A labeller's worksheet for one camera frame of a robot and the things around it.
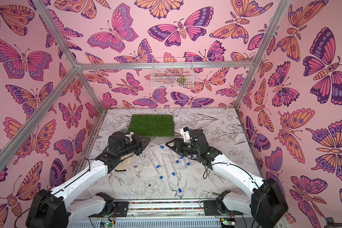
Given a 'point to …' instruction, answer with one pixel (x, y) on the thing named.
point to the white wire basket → (172, 73)
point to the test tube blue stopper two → (173, 182)
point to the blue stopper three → (181, 157)
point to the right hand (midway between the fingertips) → (168, 145)
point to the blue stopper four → (177, 161)
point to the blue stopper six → (161, 177)
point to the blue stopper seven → (162, 147)
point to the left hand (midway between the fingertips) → (152, 137)
